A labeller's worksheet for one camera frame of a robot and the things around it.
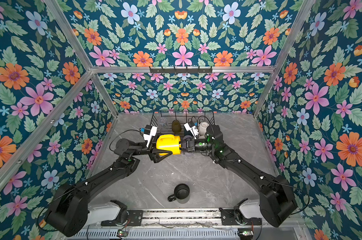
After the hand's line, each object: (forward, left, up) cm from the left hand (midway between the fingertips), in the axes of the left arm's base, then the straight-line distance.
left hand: (172, 147), depth 61 cm
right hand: (+2, -1, -4) cm, 4 cm away
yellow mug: (+1, +1, +3) cm, 3 cm away
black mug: (-9, -2, -33) cm, 34 cm away
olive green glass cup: (+34, +1, -29) cm, 45 cm away
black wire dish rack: (+49, -4, -34) cm, 60 cm away
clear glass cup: (+35, +10, -24) cm, 43 cm away
